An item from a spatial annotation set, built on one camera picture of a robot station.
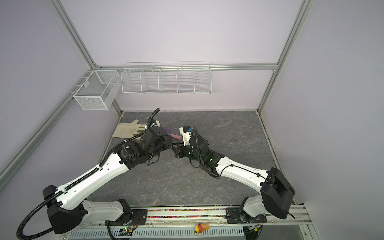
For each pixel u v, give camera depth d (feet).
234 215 2.43
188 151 2.15
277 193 1.36
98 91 3.20
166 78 3.25
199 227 2.24
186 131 2.19
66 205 1.27
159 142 1.71
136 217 2.42
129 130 3.56
